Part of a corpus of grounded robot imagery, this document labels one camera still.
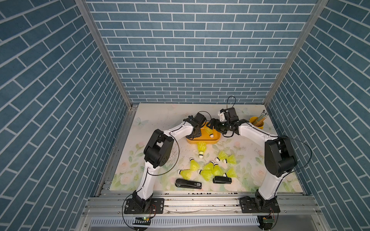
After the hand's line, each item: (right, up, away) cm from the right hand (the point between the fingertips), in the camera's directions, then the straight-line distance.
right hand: (212, 126), depth 94 cm
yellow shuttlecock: (-1, -4, +6) cm, 7 cm away
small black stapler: (+5, -30, -12) cm, 33 cm away
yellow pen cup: (+30, +5, +6) cm, 31 cm away
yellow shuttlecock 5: (-12, -24, -7) cm, 27 cm away
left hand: (-9, -6, +6) cm, 12 cm away
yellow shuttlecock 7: (-4, -28, -10) cm, 30 cm away
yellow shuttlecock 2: (-7, -13, -3) cm, 15 cm away
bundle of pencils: (+34, +7, 0) cm, 34 cm away
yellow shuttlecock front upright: (+2, -26, -8) cm, 28 cm away
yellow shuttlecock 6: (-17, -28, -9) cm, 34 cm away
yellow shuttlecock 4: (+10, -20, -7) cm, 24 cm away
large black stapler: (-17, -31, -16) cm, 38 cm away
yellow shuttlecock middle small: (-2, -24, -8) cm, 25 cm away
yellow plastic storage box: (-4, -7, +3) cm, 9 cm away
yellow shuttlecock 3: (+6, -18, -5) cm, 20 cm away
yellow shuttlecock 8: (+9, -26, -13) cm, 30 cm away
